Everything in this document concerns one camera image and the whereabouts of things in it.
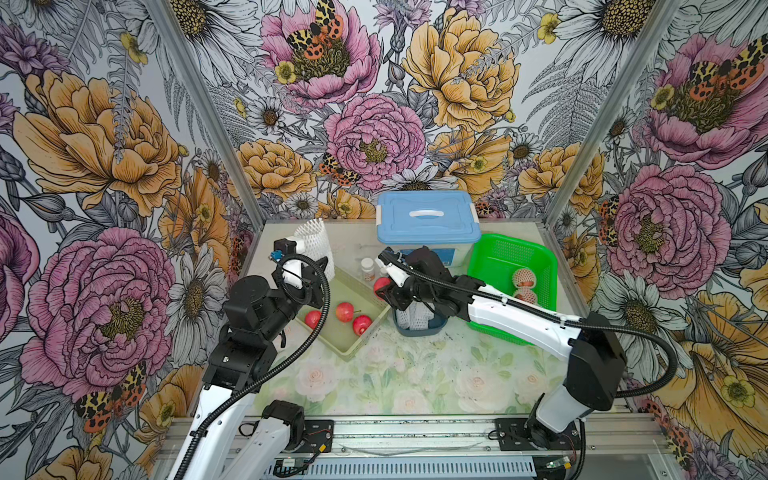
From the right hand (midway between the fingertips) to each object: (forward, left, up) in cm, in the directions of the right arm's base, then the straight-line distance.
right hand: (387, 291), depth 80 cm
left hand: (-4, +13, +15) cm, 20 cm away
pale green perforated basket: (+3, +11, -17) cm, 21 cm away
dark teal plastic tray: (-3, -14, -15) cm, 20 cm away
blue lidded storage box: (+27, -20, -2) cm, 34 cm away
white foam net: (0, -8, -13) cm, 16 cm away
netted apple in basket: (+11, -43, -13) cm, 47 cm away
